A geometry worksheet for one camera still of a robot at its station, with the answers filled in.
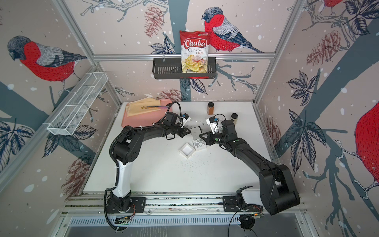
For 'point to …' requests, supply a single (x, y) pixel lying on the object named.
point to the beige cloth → (134, 107)
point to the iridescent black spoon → (155, 106)
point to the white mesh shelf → (70, 117)
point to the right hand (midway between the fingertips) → (200, 135)
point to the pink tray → (145, 118)
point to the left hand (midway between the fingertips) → (193, 129)
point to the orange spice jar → (210, 108)
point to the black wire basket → (171, 68)
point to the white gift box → (199, 144)
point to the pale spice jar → (234, 116)
